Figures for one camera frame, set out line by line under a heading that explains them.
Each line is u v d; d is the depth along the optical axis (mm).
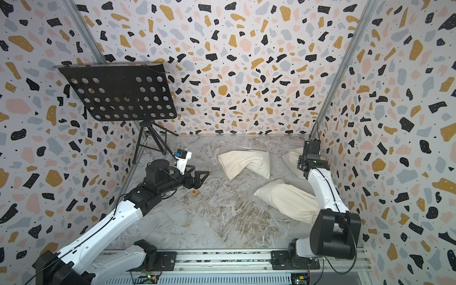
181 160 651
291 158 945
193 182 662
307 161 627
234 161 1028
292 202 816
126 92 744
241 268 731
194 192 922
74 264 388
